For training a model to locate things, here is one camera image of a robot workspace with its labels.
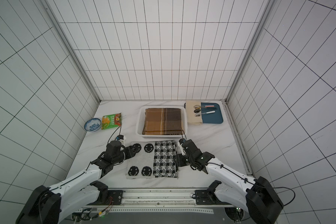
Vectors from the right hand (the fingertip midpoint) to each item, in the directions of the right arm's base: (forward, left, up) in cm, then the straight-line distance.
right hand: (173, 160), depth 82 cm
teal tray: (+37, -30, -4) cm, 48 cm away
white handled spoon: (+40, -18, -5) cm, 44 cm away
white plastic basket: (+31, +25, +4) cm, 40 cm away
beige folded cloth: (+35, -13, -3) cm, 37 cm away
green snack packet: (+28, +49, -2) cm, 56 cm away
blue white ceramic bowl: (+24, +62, -2) cm, 67 cm away
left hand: (+4, +25, 0) cm, 25 cm away
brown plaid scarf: (+24, +8, +6) cm, 26 cm away
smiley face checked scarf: (0, +12, -1) cm, 12 cm away
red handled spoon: (+48, -19, -3) cm, 51 cm away
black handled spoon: (+44, -19, -4) cm, 48 cm away
